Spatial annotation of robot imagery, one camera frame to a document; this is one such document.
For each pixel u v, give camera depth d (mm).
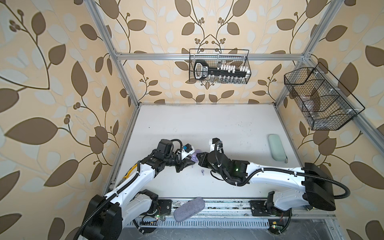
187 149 676
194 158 769
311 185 416
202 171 862
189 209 708
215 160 534
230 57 909
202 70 826
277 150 921
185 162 698
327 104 722
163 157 644
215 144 717
